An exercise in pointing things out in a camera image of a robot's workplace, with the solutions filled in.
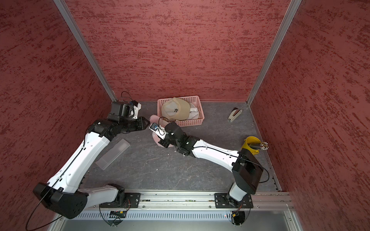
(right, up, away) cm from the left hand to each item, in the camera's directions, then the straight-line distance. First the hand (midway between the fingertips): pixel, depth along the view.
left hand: (146, 126), depth 74 cm
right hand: (+6, -5, +4) cm, 8 cm away
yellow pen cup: (+62, -10, +14) cm, 64 cm away
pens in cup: (+63, -11, +2) cm, 64 cm away
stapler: (+59, +7, +36) cm, 69 cm away
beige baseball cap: (+14, +10, +37) cm, 41 cm away
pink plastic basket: (+28, +18, +43) cm, 55 cm away
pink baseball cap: (+3, +3, +8) cm, 9 cm away
